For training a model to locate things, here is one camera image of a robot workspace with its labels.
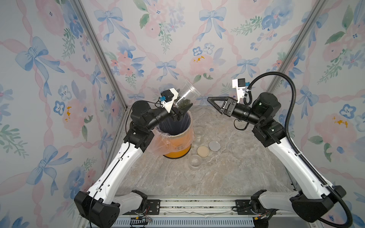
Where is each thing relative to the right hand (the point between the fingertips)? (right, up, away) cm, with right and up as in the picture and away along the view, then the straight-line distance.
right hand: (211, 100), depth 56 cm
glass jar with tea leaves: (-1, -16, +35) cm, 38 cm away
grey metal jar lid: (+10, -25, +42) cm, 50 cm away
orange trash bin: (-20, -12, +35) cm, 42 cm away
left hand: (-10, +2, +3) cm, 11 cm away
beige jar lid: (+2, -28, +38) cm, 47 cm away
